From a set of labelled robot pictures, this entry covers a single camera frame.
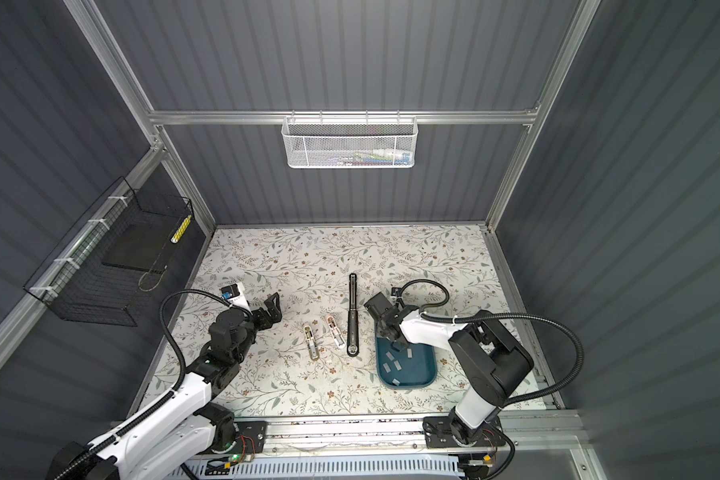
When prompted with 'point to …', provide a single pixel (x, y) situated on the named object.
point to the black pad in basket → (144, 247)
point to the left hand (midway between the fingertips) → (263, 299)
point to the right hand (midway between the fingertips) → (394, 327)
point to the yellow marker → (181, 229)
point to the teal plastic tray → (414, 367)
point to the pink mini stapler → (336, 334)
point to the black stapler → (353, 347)
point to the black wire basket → (109, 267)
